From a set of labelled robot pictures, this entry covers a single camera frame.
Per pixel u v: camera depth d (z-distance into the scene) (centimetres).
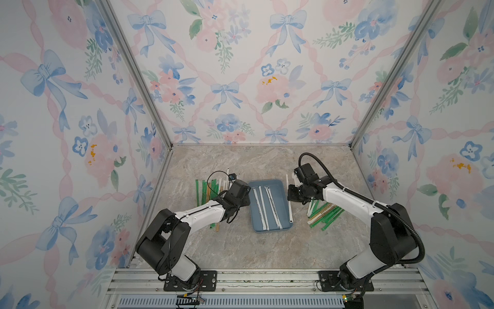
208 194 98
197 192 99
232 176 81
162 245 44
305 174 71
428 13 70
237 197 69
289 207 86
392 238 44
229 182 80
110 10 69
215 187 101
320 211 92
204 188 100
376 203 49
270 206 93
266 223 88
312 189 64
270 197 96
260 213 92
